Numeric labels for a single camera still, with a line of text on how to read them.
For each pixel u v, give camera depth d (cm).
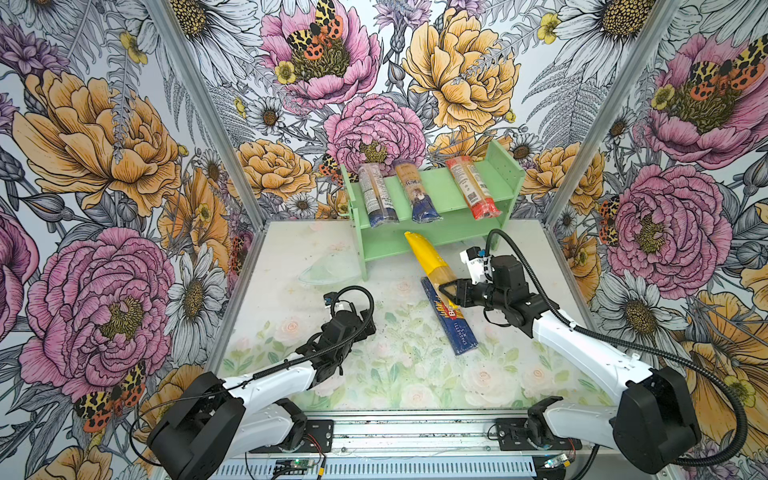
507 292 63
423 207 83
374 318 85
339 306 78
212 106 89
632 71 81
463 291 72
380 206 83
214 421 41
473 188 89
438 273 81
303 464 70
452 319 92
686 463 42
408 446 75
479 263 74
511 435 74
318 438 75
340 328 65
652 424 40
